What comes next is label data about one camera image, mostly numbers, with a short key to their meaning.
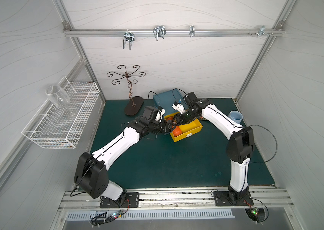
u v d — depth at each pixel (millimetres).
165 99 915
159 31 762
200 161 883
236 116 1048
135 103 1153
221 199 735
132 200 736
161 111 753
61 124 677
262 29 765
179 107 819
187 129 824
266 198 763
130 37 783
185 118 767
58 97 667
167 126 713
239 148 500
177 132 819
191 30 750
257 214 718
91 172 413
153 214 703
